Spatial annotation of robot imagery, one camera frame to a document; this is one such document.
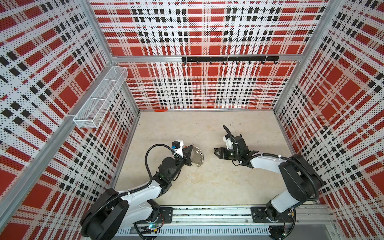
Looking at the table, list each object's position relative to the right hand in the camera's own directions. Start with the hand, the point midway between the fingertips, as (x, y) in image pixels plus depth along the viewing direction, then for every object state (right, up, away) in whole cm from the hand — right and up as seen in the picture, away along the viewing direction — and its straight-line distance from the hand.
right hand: (217, 153), depth 90 cm
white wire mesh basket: (-77, +26, +2) cm, 81 cm away
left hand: (-15, +5, -10) cm, 18 cm away
